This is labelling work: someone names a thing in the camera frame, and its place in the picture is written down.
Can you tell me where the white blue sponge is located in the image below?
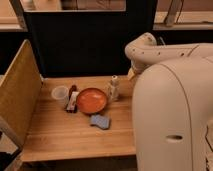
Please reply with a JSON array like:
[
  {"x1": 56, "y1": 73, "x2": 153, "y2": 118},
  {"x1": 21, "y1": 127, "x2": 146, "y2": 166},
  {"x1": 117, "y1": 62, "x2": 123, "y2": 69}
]
[{"x1": 90, "y1": 115, "x2": 110, "y2": 130}]

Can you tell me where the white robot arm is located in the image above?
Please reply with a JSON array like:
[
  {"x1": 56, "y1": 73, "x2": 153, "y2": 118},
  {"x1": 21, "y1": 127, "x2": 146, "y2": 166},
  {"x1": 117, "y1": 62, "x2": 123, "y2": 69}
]
[{"x1": 125, "y1": 33, "x2": 213, "y2": 171}]

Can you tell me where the white spice shaker bottle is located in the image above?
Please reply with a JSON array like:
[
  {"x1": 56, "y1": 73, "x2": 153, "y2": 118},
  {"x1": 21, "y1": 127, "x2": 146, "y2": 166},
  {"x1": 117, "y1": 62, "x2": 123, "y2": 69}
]
[{"x1": 108, "y1": 75, "x2": 119, "y2": 101}]

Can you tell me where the dark back panel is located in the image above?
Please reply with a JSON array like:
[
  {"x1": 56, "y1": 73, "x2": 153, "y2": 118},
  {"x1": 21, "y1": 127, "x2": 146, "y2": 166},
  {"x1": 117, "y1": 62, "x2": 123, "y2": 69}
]
[{"x1": 24, "y1": 0, "x2": 157, "y2": 77}]

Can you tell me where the dark red sauce bottle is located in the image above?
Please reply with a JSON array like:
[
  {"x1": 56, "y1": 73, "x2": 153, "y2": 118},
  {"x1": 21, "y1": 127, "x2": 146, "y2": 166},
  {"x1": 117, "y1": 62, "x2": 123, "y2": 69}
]
[{"x1": 66, "y1": 85, "x2": 79, "y2": 113}]

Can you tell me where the clear plastic cup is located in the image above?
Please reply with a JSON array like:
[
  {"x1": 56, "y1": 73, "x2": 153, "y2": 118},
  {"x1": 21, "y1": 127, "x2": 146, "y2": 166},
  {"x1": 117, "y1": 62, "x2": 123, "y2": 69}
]
[{"x1": 51, "y1": 86, "x2": 69, "y2": 109}]

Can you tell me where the wooden side panel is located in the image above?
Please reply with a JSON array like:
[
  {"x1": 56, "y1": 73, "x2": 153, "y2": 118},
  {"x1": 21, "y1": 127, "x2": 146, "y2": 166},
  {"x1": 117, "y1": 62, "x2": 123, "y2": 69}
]
[{"x1": 0, "y1": 40, "x2": 42, "y2": 149}]

